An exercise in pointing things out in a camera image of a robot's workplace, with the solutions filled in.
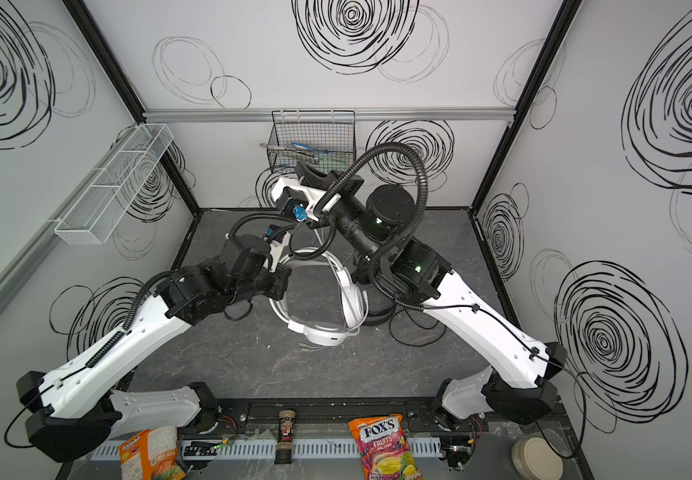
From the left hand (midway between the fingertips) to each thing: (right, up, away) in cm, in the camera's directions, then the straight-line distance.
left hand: (293, 272), depth 68 cm
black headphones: (+23, -13, +20) cm, 33 cm away
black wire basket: (+7, +43, +28) cm, 51 cm away
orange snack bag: (-32, -41, -2) cm, 52 cm away
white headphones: (+14, -6, -9) cm, 18 cm away
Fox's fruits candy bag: (+21, -40, -2) cm, 46 cm away
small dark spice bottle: (-2, -40, 0) cm, 40 cm away
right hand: (+7, +21, -21) cm, 31 cm away
